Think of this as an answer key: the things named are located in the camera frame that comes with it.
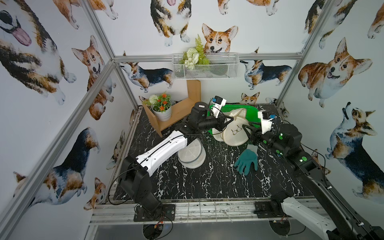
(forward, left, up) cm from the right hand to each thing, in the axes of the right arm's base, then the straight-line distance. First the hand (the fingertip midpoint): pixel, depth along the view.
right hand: (250, 120), depth 67 cm
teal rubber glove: (-1, -6, -35) cm, 36 cm away
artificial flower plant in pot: (+23, +47, -13) cm, 54 cm away
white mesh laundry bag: (-1, +6, -9) cm, 11 cm away
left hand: (+4, +8, -1) cm, 9 cm away
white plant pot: (+21, +48, -21) cm, 56 cm away
